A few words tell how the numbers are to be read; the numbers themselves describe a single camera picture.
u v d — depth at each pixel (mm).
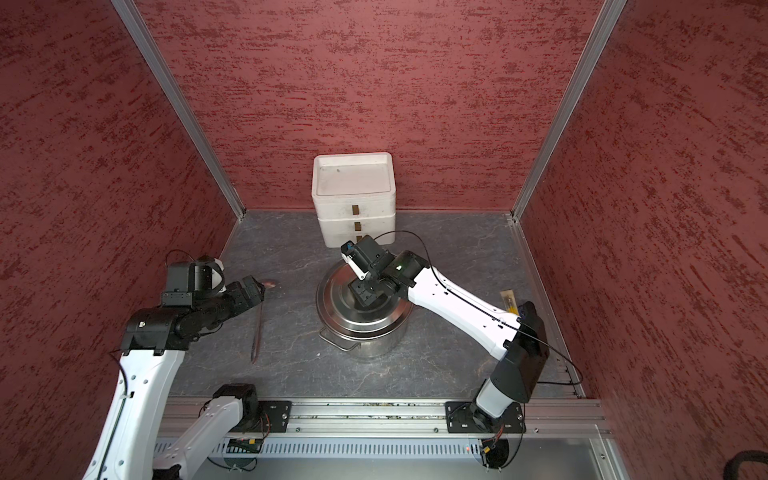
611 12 709
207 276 532
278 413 744
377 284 529
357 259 566
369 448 775
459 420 725
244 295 611
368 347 863
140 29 736
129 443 371
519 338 419
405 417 757
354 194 934
